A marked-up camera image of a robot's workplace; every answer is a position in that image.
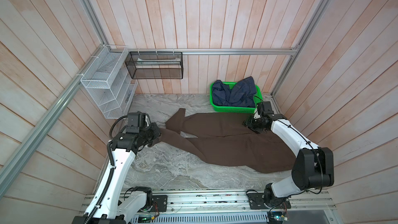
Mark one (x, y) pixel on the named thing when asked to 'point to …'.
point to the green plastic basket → (231, 85)
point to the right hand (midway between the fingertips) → (245, 124)
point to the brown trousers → (223, 139)
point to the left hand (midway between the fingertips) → (159, 133)
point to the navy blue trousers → (241, 95)
